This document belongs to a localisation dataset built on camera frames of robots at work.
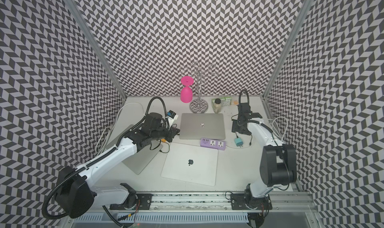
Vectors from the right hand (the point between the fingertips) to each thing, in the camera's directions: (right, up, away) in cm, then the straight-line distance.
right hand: (239, 132), depth 89 cm
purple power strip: (-16, -8, +2) cm, 18 cm away
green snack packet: (-5, +20, +19) cm, 28 cm away
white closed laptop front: (-29, -17, -4) cm, 34 cm away
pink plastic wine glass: (-32, +24, 0) cm, 40 cm away
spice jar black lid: (-12, +16, +14) cm, 25 cm away
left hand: (-36, +1, -9) cm, 37 cm away
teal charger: (0, -7, +3) cm, 7 cm away
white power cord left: (-84, +1, +13) cm, 85 cm away
